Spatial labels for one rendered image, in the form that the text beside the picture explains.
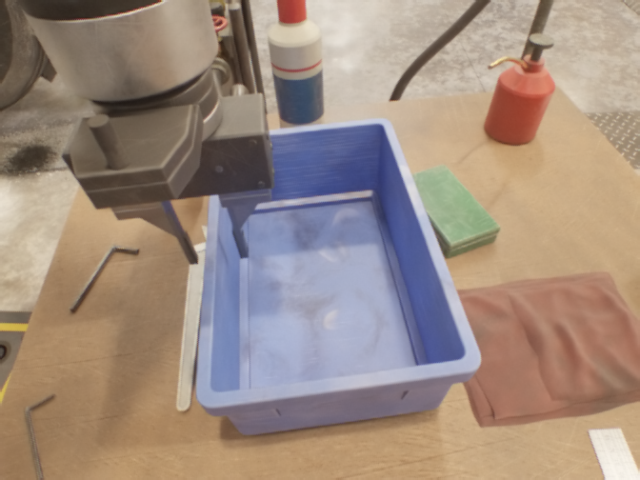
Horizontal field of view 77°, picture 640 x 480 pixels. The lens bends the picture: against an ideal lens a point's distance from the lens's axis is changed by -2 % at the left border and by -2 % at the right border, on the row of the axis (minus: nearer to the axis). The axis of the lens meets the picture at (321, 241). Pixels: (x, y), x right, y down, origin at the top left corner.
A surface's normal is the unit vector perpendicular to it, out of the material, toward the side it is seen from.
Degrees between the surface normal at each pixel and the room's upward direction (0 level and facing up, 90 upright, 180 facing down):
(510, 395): 10
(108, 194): 90
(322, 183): 90
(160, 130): 0
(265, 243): 0
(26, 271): 0
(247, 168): 90
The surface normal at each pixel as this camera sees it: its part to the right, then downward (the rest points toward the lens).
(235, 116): -0.04, -0.62
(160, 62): 0.58, 0.61
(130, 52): 0.31, 0.72
